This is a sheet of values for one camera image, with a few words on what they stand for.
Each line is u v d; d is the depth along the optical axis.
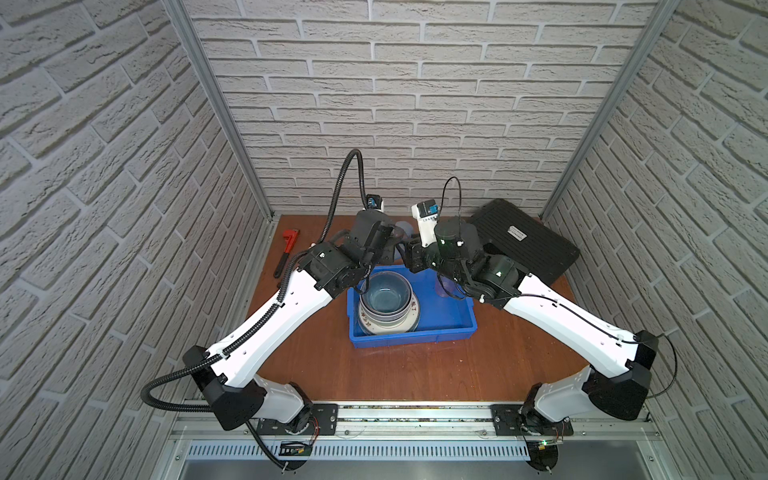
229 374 0.38
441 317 0.88
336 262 0.46
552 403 0.61
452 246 0.48
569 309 0.44
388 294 0.87
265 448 0.69
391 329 0.85
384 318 0.80
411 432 0.74
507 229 1.06
